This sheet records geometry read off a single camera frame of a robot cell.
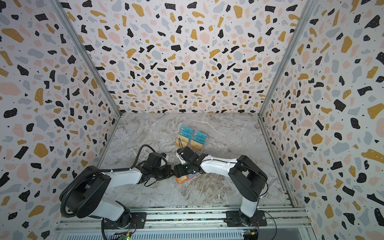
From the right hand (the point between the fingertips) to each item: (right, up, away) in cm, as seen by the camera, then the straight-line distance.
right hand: (176, 170), depth 85 cm
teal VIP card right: (+13, +18, +12) cm, 25 cm away
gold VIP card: (+2, +17, +15) cm, 23 cm away
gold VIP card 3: (+11, +12, +12) cm, 21 cm away
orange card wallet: (+4, -5, +1) cm, 7 cm away
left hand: (+1, -1, +3) cm, 3 cm away
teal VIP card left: (+4, +21, +15) cm, 27 cm away
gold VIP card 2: (0, +14, +17) cm, 22 cm away
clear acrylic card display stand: (+7, +16, +13) cm, 22 cm away
